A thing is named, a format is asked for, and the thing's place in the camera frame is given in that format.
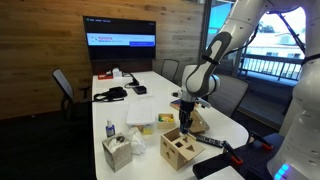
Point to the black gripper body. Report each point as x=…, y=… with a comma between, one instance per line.
x=187, y=110

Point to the blue flowery block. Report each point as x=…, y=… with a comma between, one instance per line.
x=185, y=130

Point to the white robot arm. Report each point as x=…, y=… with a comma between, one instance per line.
x=300, y=116

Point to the small open wooden box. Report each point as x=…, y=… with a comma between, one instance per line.
x=166, y=125

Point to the yellow wooden block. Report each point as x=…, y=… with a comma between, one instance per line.
x=167, y=119

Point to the green wooden block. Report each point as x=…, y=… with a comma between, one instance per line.
x=160, y=118

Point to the wooden shape sorter box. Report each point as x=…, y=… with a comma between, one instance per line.
x=176, y=153

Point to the small black box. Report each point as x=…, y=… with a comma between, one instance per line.
x=140, y=90

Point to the grey tissue box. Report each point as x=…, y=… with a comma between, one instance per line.
x=116, y=155

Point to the black remote control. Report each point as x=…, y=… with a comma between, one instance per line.
x=210, y=141

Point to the grey mesh office chair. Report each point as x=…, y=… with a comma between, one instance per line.
x=170, y=70
x=65, y=86
x=230, y=93

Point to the white plastic container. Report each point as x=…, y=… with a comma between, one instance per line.
x=140, y=113

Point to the black mounting plate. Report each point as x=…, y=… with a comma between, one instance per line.
x=213, y=165

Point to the black clamp orange tip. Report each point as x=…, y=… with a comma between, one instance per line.
x=233, y=155
x=261, y=140

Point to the hand sanitizer bottle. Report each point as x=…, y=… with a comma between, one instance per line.
x=110, y=129

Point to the flat red item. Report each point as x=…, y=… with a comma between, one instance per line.
x=105, y=76

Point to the balcony railing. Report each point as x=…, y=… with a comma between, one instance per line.
x=270, y=66

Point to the wall mounted tv screen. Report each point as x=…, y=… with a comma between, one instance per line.
x=120, y=36

